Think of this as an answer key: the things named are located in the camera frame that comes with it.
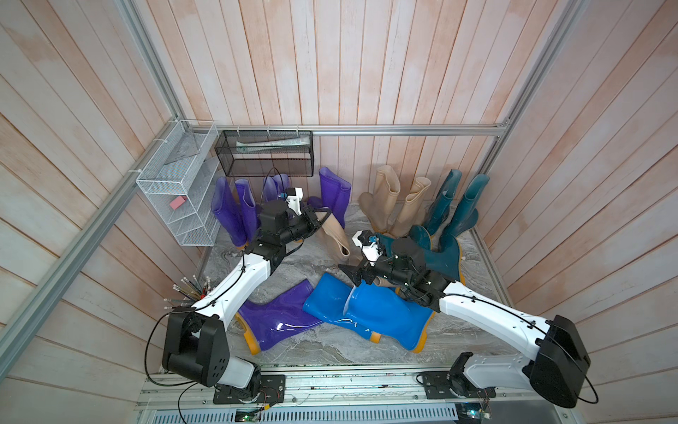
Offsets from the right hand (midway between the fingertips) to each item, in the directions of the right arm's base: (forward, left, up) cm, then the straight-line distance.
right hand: (348, 252), depth 75 cm
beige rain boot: (+30, -12, -11) cm, 34 cm away
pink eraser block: (+15, +54, +6) cm, 57 cm away
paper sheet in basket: (+35, +33, +12) cm, 50 cm away
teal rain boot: (+23, -32, -5) cm, 40 cm away
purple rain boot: (+18, +42, -3) cm, 46 cm away
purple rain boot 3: (+28, +24, +2) cm, 37 cm away
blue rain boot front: (-13, -9, -12) cm, 19 cm away
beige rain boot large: (+3, +4, +6) cm, 8 cm away
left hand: (+9, +5, +7) cm, 12 cm away
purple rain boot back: (+27, +5, -2) cm, 27 cm away
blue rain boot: (-7, +6, -19) cm, 21 cm away
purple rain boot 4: (-13, +26, -20) cm, 36 cm away
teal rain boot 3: (+20, -29, -17) cm, 39 cm away
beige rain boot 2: (+25, -25, -9) cm, 36 cm away
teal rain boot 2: (+18, -40, -3) cm, 44 cm away
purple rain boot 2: (+26, +28, +1) cm, 38 cm away
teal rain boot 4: (+11, -35, -16) cm, 40 cm away
